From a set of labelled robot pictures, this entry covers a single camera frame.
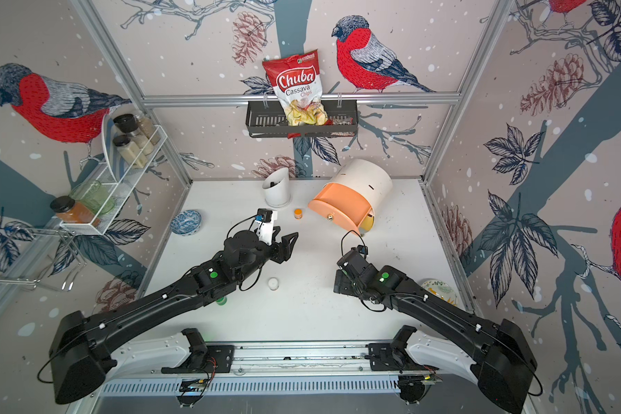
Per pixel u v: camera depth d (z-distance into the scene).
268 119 0.95
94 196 0.68
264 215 0.61
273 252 0.65
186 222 1.04
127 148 0.76
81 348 0.39
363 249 0.73
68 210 0.59
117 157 0.79
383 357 0.73
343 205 0.87
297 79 0.80
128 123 0.79
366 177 0.92
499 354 0.39
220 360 0.73
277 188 1.00
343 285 0.71
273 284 0.86
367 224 0.87
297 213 1.06
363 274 0.60
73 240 0.58
